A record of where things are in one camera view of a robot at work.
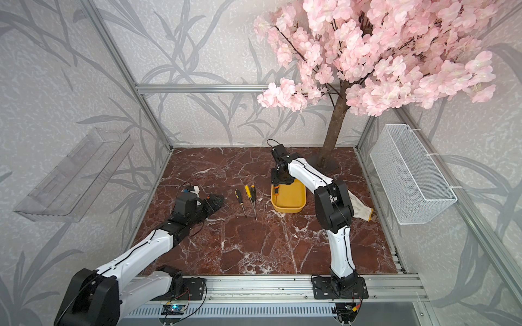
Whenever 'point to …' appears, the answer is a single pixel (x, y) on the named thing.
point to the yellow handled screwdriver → (247, 191)
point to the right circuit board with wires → (346, 312)
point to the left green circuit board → (172, 310)
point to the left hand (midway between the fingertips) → (219, 201)
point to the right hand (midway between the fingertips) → (276, 179)
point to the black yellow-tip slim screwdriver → (253, 197)
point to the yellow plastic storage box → (291, 198)
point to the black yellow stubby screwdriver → (238, 195)
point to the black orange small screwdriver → (276, 187)
